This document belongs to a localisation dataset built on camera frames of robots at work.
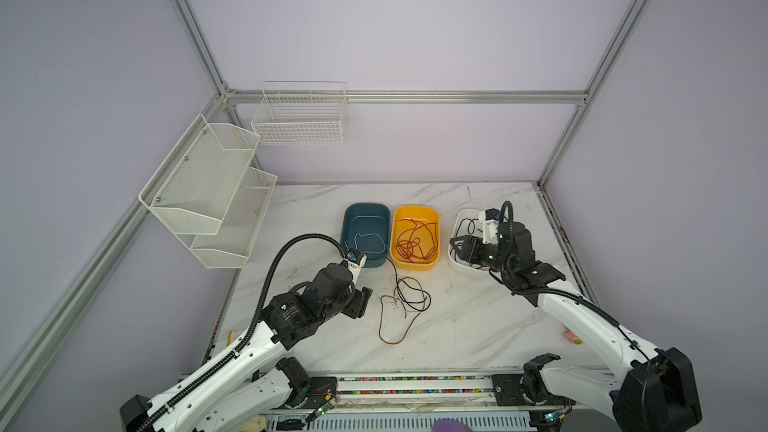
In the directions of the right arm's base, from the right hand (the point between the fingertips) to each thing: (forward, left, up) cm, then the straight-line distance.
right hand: (454, 241), depth 80 cm
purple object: (-39, +3, -20) cm, 44 cm away
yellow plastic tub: (+24, +8, -16) cm, 30 cm away
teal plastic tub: (+20, +27, -20) cm, 39 cm away
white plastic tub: (+19, -8, -16) cm, 26 cm away
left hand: (-13, +26, -2) cm, 29 cm away
